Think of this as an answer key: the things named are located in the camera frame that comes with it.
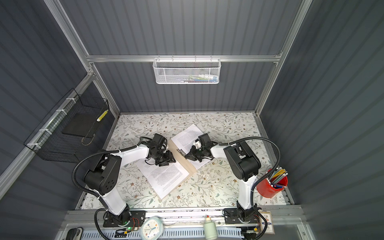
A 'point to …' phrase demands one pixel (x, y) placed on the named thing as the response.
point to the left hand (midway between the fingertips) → (172, 163)
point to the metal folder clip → (180, 150)
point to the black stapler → (75, 234)
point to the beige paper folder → (181, 160)
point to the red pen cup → (274, 183)
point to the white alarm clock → (151, 228)
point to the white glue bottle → (210, 230)
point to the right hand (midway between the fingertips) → (187, 158)
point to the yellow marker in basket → (102, 115)
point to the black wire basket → (73, 132)
